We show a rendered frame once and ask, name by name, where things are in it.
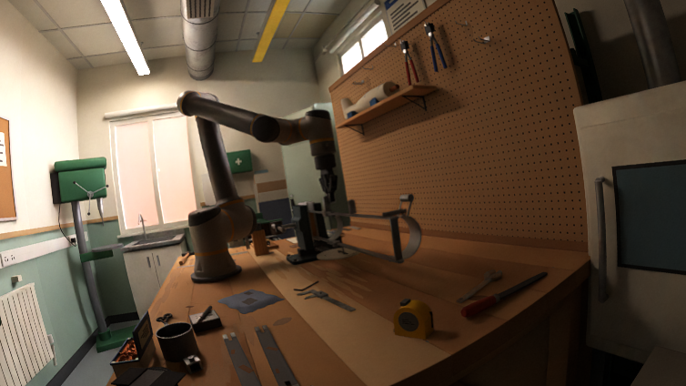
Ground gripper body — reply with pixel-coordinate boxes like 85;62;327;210
312;154;338;176

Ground black bench vise stand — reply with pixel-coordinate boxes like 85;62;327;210
286;201;335;266

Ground grey calf band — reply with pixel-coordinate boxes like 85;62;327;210
389;213;424;264

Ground pale green tall cabinet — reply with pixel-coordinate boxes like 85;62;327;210
280;102;350;217

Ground dark blue monitor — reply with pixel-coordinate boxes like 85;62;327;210
257;197;294;225

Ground grey round disc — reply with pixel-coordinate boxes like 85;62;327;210
315;246;356;263

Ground brown wooden block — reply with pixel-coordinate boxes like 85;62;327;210
251;229;271;258

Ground green first aid box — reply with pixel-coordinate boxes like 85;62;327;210
225;148;254;176

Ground grey caliper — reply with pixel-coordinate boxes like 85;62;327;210
296;289;357;314

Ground small high window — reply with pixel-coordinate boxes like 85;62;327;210
336;17;390;76

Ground blue-grey flat sheet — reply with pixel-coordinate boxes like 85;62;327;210
217;289;286;315

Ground yellow tape measure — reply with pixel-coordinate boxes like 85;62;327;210
393;298;436;341

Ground brown pegboard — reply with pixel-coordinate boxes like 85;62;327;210
327;0;590;254

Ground large frosted window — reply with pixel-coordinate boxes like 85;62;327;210
103;105;198;234

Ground grey metal bar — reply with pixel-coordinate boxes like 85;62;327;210
221;331;263;386
254;324;301;386

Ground grey open-end wrench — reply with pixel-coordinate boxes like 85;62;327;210
456;269;504;305

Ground black block with pen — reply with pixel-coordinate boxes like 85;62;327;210
187;305;224;335

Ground white sink cabinet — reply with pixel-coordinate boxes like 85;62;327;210
119;230;187;319

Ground metal pegboard hook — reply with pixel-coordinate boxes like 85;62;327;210
459;20;492;46

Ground black round cup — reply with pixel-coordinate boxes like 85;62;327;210
155;321;201;363

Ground long ceiling light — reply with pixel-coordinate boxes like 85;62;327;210
98;0;152;77

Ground green drill press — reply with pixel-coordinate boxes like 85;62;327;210
50;156;136;354

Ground black box of copper parts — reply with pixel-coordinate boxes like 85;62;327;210
109;311;157;380

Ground black flat tray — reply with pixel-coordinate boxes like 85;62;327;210
109;365;187;386

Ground cork notice board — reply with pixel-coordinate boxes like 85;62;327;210
0;116;18;223

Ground white cabinet with dark window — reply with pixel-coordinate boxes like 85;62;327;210
572;80;686;367

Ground white radiator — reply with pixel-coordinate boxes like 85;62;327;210
0;282;58;386

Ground grey vertical pipe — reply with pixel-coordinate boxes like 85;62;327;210
622;0;683;90

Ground grey metal leg brace frame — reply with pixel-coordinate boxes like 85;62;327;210
309;206;409;264

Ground wooden wall shelf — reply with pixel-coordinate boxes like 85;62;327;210
336;83;439;136

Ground red-handled pliers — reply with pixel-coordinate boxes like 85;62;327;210
398;39;420;86

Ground blue-handled pliers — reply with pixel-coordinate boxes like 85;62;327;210
422;21;449;73

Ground white wall poster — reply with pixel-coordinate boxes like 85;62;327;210
382;0;429;35

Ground grey ventilation duct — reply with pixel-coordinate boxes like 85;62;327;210
179;0;221;82

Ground red-handled file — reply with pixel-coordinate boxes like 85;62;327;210
459;270;550;320

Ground grey cabinet handle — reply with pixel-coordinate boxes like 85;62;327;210
594;176;613;303

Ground black wall bracket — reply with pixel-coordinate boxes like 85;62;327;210
564;7;602;107

